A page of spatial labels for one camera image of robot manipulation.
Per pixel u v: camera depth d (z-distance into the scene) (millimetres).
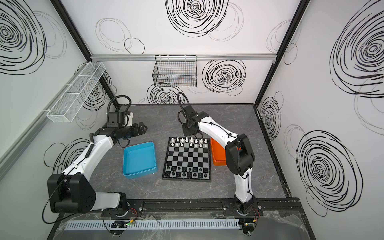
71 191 462
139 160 907
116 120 641
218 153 910
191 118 651
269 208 758
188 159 894
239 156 500
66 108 722
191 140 955
